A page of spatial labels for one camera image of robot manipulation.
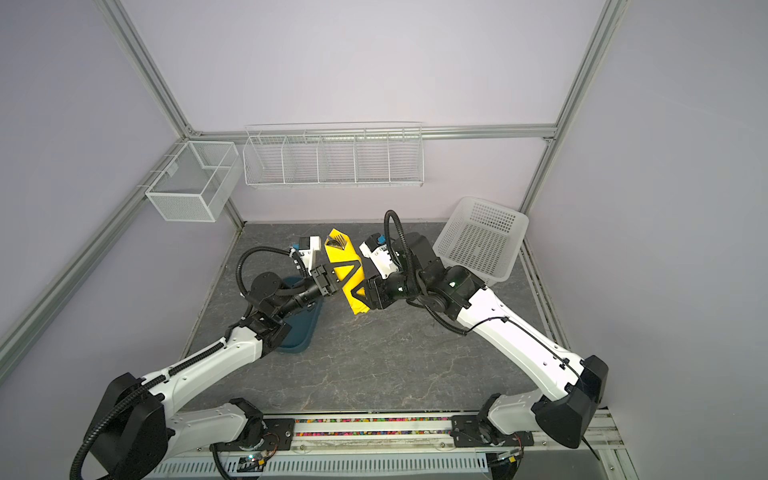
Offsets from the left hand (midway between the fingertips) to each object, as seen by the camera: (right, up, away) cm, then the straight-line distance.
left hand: (361, 271), depth 66 cm
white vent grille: (-9, -47, +5) cm, 48 cm away
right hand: (-1, -5, +1) cm, 5 cm away
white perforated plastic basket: (+42, +9, +50) cm, 66 cm away
